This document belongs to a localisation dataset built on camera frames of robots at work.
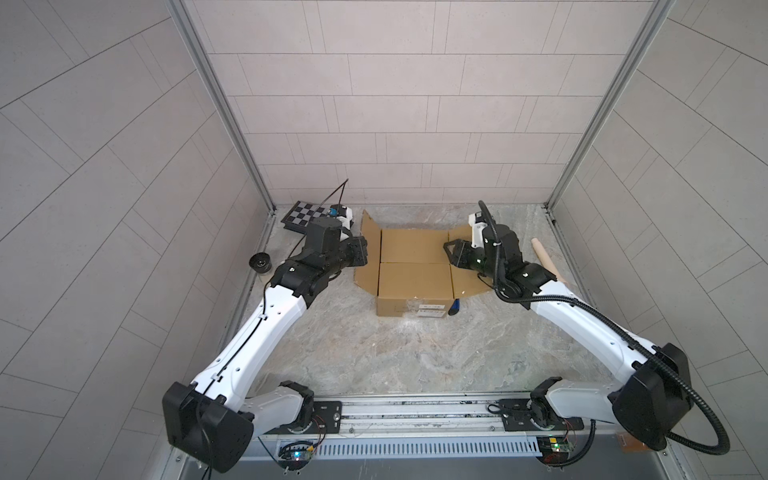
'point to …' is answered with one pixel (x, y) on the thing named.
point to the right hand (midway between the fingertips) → (444, 247)
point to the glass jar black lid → (260, 262)
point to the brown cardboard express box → (411, 273)
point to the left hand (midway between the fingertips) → (376, 239)
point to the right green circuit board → (554, 450)
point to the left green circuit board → (295, 455)
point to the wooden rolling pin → (544, 260)
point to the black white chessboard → (301, 213)
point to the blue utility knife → (455, 307)
